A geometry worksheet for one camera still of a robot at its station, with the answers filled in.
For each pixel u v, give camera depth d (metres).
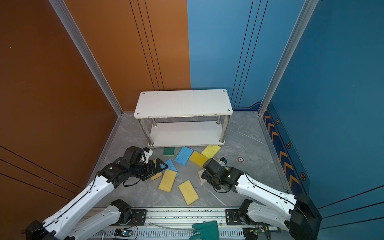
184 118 1.16
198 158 0.94
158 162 0.69
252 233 0.71
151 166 0.67
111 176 0.52
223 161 0.73
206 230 0.69
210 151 0.97
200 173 0.87
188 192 0.81
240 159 0.94
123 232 0.71
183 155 0.94
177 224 0.72
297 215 0.39
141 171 0.64
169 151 0.96
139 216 0.74
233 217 0.72
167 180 0.83
